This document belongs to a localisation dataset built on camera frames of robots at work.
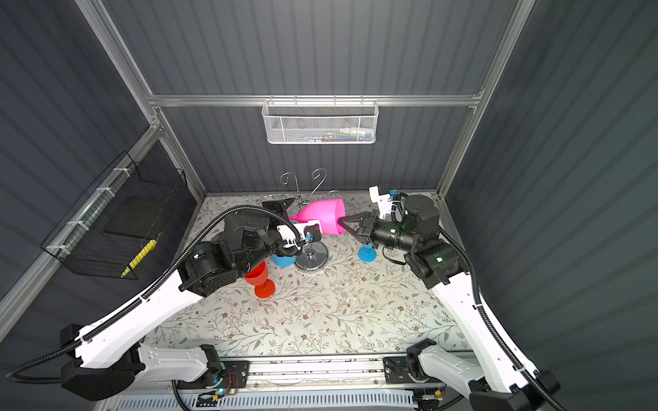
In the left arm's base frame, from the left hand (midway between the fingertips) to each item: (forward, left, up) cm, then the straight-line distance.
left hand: (293, 214), depth 61 cm
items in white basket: (+42, -14, -5) cm, 44 cm away
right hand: (-3, -12, 0) cm, 12 cm away
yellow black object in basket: (-3, +42, -13) cm, 44 cm away
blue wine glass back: (+13, -23, -38) cm, 46 cm away
